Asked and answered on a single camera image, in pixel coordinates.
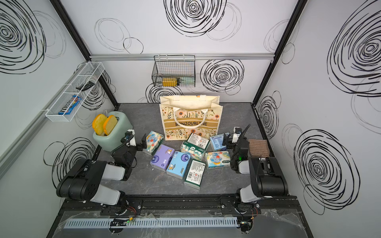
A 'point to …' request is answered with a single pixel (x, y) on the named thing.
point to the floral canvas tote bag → (202, 115)
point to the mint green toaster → (109, 143)
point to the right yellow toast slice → (109, 124)
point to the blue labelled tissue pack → (217, 142)
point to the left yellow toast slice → (97, 123)
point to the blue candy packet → (76, 101)
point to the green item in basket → (187, 80)
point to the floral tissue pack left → (153, 140)
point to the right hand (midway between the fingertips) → (234, 134)
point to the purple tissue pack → (161, 157)
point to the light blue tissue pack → (178, 164)
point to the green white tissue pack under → (192, 149)
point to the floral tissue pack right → (219, 159)
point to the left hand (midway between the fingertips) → (136, 134)
